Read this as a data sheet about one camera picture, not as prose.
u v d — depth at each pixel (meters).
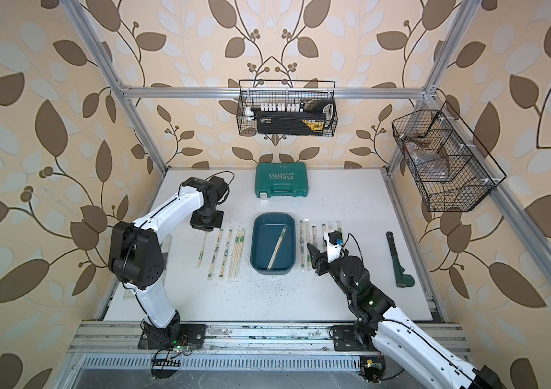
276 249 0.94
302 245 0.95
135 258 0.48
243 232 0.99
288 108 0.83
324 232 0.99
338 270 0.67
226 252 0.94
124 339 0.75
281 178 1.11
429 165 0.70
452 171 0.73
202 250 0.82
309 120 0.83
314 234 0.98
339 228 1.00
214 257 0.91
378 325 0.55
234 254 0.93
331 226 1.01
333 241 0.64
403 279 0.85
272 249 0.94
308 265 0.73
